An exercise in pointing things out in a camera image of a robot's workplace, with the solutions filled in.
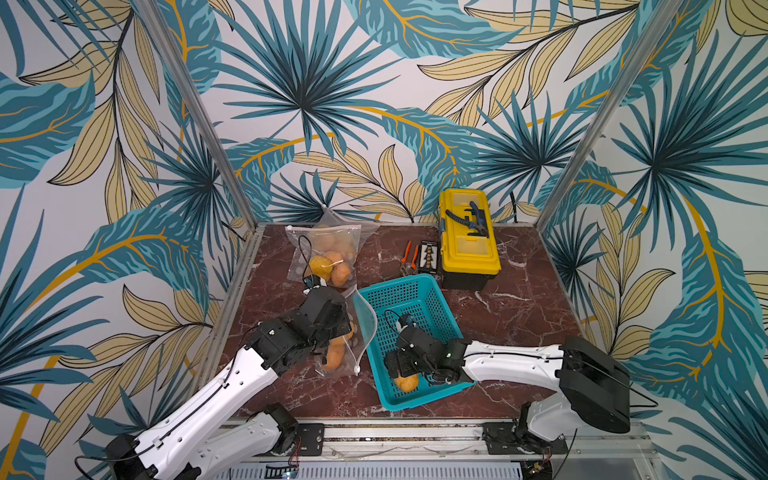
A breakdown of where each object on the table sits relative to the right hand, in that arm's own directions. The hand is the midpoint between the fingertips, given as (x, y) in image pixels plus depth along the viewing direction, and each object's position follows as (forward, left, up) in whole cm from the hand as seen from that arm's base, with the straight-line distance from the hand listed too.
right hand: (396, 357), depth 83 cm
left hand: (+4, +13, +16) cm, 21 cm away
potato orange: (+27, +17, +3) cm, 32 cm away
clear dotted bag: (+37, +22, +3) cm, 43 cm away
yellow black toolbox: (+28, -23, +12) cm, 39 cm away
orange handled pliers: (+33, -6, -3) cm, 34 cm away
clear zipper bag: (+55, +23, +1) cm, 60 cm away
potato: (-7, -2, +1) cm, 8 cm away
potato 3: (+27, +23, +7) cm, 36 cm away
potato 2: (0, +17, +4) cm, 17 cm away
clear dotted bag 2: (+8, +9, +8) cm, 14 cm away
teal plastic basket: (+17, +4, -1) cm, 18 cm away
